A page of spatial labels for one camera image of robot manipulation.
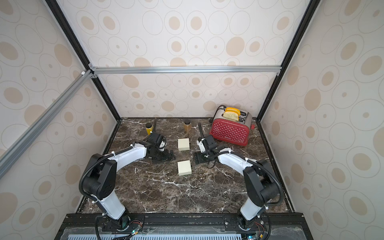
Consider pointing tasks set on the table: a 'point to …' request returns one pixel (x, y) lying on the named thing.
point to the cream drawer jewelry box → (183, 144)
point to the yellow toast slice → (233, 110)
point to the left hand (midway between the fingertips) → (172, 157)
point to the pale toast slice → (231, 115)
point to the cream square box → (184, 167)
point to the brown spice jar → (187, 126)
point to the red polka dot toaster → (237, 131)
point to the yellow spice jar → (149, 127)
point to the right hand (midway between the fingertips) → (198, 159)
